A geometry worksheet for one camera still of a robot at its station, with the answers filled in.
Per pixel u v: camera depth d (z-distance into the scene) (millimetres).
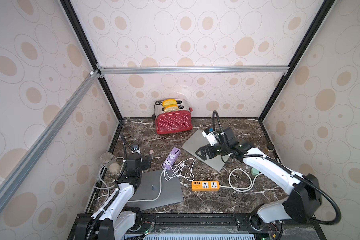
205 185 833
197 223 744
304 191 403
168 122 1009
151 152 969
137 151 729
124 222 555
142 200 795
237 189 841
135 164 636
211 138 714
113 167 912
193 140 1062
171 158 944
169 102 1020
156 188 853
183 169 921
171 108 975
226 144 604
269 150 921
